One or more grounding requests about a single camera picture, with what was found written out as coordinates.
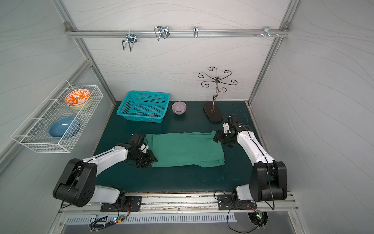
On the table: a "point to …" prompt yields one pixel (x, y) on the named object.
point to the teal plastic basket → (144, 106)
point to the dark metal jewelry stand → (213, 109)
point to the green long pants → (185, 149)
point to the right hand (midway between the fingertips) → (219, 139)
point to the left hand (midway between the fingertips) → (155, 162)
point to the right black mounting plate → (226, 202)
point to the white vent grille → (192, 217)
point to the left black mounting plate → (133, 204)
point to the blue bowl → (65, 127)
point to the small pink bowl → (178, 107)
